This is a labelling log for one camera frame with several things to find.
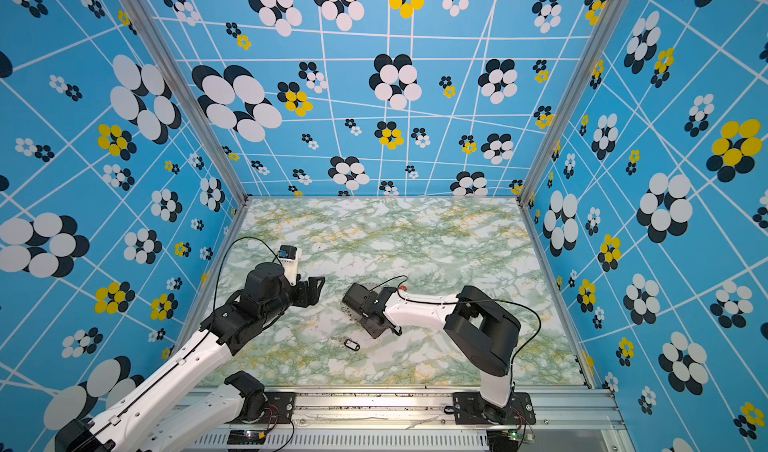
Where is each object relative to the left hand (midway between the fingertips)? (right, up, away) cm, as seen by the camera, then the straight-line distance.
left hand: (315, 276), depth 78 cm
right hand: (+17, -15, +11) cm, 25 cm away
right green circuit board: (+48, -37, -8) cm, 61 cm away
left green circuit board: (-15, -38, -6) cm, 42 cm away
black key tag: (+9, -21, +6) cm, 23 cm away
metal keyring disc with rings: (+8, -13, +11) cm, 19 cm away
